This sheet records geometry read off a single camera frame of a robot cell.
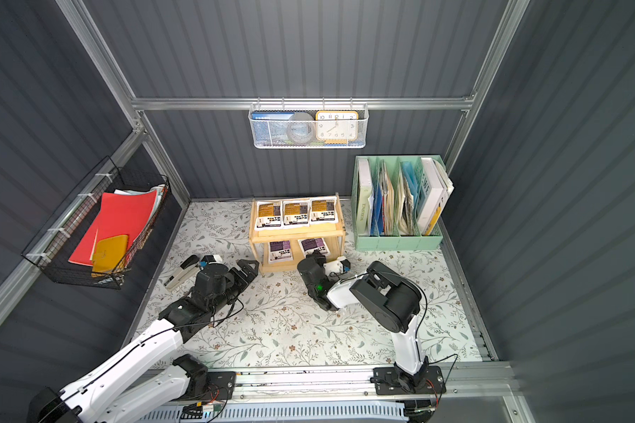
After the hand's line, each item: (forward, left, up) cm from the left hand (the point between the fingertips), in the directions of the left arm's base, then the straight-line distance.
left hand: (250, 269), depth 79 cm
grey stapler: (+8, +27, -13) cm, 31 cm away
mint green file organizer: (+25, -49, +3) cm, 55 cm away
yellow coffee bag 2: (+18, -13, +6) cm, 23 cm away
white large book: (+26, -61, +9) cm, 67 cm away
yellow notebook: (-2, +34, +13) cm, 36 cm away
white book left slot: (+25, -36, +7) cm, 45 cm away
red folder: (+9, +35, +15) cm, 39 cm away
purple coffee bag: (+15, -17, -9) cm, 25 cm away
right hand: (+13, -19, -7) cm, 25 cm away
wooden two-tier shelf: (+10, -26, +4) cm, 28 cm away
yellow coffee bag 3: (+19, -22, +6) cm, 30 cm away
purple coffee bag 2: (+15, -6, -13) cm, 21 cm away
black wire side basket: (+3, +39, +13) cm, 41 cm away
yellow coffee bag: (+17, -5, +6) cm, 18 cm away
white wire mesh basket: (+39, -36, +19) cm, 57 cm away
